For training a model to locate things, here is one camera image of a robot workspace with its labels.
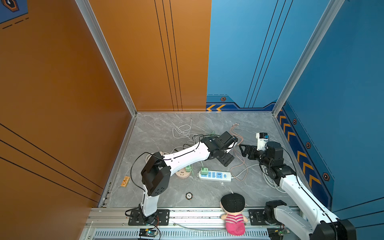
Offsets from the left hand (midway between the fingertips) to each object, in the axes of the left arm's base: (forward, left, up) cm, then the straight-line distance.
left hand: (227, 155), depth 82 cm
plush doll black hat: (-24, 0, -4) cm, 25 cm away
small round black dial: (-18, +21, -13) cm, 31 cm away
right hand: (+4, -10, +3) cm, 11 cm away
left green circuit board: (-35, +40, -14) cm, 54 cm away
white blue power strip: (-8, +5, -10) cm, 14 cm away
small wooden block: (-11, +58, -12) cm, 60 cm away
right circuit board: (-34, -21, -13) cm, 43 cm away
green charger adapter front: (-7, +13, -6) cm, 16 cm away
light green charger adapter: (-6, +22, -5) cm, 23 cm away
